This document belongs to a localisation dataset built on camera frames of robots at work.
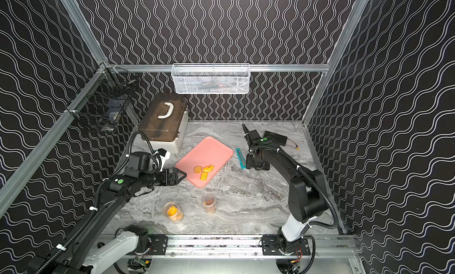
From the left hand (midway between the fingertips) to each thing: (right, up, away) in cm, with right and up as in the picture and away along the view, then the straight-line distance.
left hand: (178, 172), depth 75 cm
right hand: (+35, +1, +14) cm, 38 cm away
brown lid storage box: (-18, +25, +31) cm, 44 cm away
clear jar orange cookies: (-3, -18, +2) cm, 18 cm away
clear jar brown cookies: (+12, -14, +5) cm, 19 cm away
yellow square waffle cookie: (+8, -5, +20) cm, 22 cm away
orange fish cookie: (+10, -2, +22) cm, 24 cm away
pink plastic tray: (+10, +7, +32) cm, 34 cm away
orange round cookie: (+4, -3, +22) cm, 23 cm away
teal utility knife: (+29, +3, +27) cm, 39 cm away
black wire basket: (-45, +34, +18) cm, 59 cm away
